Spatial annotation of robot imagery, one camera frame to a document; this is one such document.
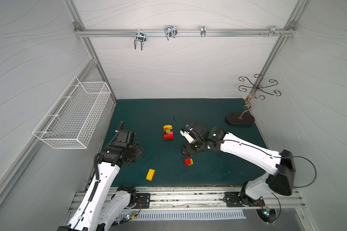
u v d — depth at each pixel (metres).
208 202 0.73
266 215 0.72
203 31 0.78
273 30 0.76
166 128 0.99
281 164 0.42
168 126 1.01
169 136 0.96
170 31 0.77
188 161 0.84
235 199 0.75
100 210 0.42
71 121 0.69
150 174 0.80
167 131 0.99
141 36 0.78
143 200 0.73
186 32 0.78
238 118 1.07
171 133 0.98
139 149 0.66
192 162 0.85
